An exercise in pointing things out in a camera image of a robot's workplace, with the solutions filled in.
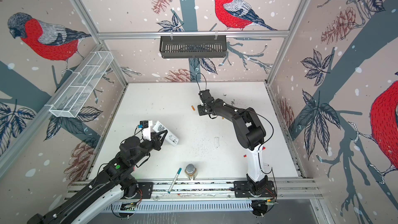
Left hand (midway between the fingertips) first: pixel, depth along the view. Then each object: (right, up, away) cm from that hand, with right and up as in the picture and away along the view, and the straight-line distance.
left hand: (165, 132), depth 74 cm
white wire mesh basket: (-44, +16, -2) cm, 47 cm away
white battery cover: (+27, -10, +16) cm, 33 cm away
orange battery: (+12, +9, +33) cm, 36 cm away
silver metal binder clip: (+13, -17, -4) cm, 22 cm away
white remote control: (+1, -4, +4) cm, 5 cm away
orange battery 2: (+28, +8, -6) cm, 29 cm away
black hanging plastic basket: (+11, +52, +33) cm, 62 cm away
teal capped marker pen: (+4, -25, +2) cm, 26 cm away
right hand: (+18, +8, +27) cm, 33 cm away
